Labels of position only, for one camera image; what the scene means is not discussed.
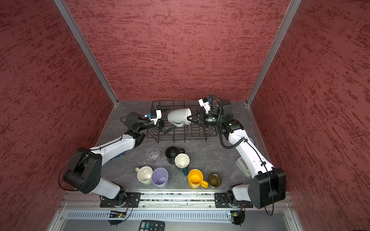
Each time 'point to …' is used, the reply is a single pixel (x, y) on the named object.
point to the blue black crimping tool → (120, 155)
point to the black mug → (171, 152)
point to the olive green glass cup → (214, 180)
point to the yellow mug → (195, 179)
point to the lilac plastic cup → (159, 177)
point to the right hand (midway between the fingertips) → (186, 122)
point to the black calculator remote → (146, 225)
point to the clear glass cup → (152, 155)
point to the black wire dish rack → (192, 133)
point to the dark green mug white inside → (182, 160)
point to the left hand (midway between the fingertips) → (176, 116)
